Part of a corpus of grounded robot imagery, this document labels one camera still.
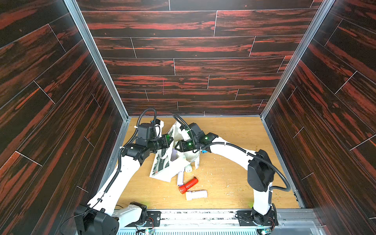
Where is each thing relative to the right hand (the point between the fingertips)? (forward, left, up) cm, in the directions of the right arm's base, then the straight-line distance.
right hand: (179, 145), depth 86 cm
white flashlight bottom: (-24, -10, -13) cm, 29 cm away
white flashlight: (-10, -6, -11) cm, 16 cm away
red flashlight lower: (-22, -4, -11) cm, 25 cm away
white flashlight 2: (-16, -1, -12) cm, 20 cm away
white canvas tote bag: (-16, +7, +2) cm, 18 cm away
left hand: (-4, +1, +11) cm, 12 cm away
